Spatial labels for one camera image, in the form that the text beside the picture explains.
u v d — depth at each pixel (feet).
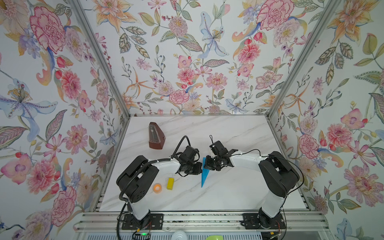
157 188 2.78
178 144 2.28
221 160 2.33
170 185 2.79
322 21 2.42
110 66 3.08
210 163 2.71
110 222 2.50
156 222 2.44
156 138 3.15
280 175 1.59
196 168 2.65
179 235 2.18
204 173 2.93
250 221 2.41
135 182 1.54
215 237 2.33
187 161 2.40
